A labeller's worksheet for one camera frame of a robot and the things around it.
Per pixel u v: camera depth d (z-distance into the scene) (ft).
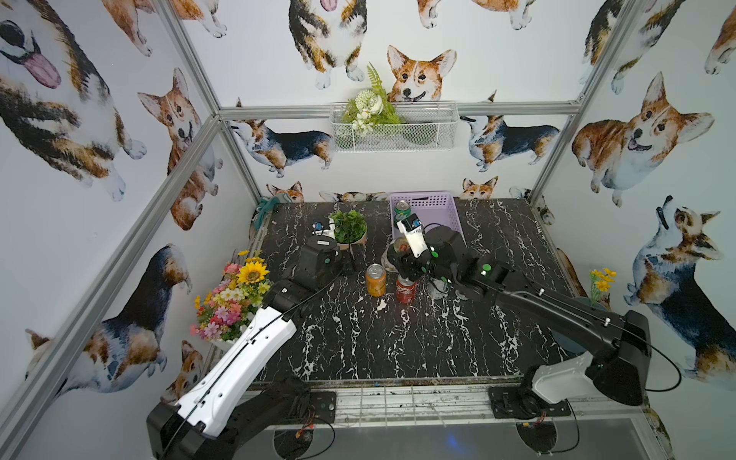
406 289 2.81
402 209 3.48
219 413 1.27
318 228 2.05
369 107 2.61
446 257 1.77
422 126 3.03
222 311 2.36
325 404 2.42
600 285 2.51
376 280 2.89
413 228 2.03
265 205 3.95
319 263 1.74
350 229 3.12
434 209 3.83
